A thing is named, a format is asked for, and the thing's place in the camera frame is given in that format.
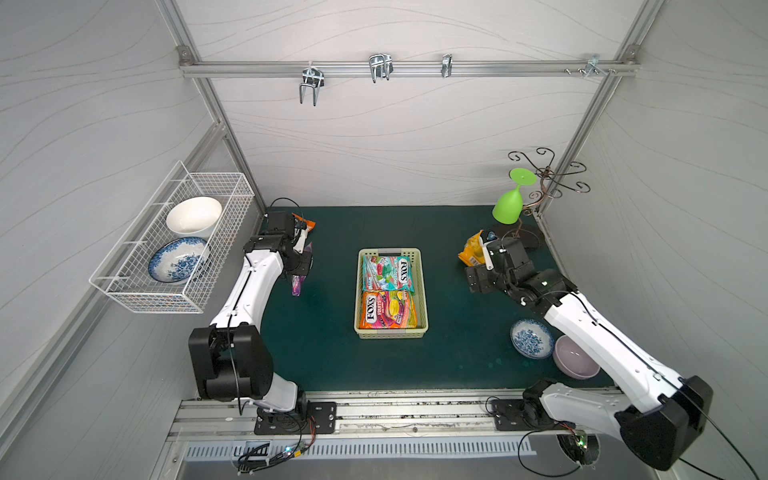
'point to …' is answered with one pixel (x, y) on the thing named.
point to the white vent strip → (239, 450)
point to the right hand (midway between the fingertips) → (488, 265)
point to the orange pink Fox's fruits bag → (388, 309)
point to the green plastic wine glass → (508, 207)
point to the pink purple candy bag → (298, 280)
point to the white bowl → (194, 215)
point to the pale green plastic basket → (419, 284)
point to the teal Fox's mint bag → (387, 273)
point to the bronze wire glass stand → (551, 187)
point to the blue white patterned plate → (179, 260)
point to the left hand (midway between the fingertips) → (298, 264)
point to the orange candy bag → (309, 224)
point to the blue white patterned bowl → (532, 338)
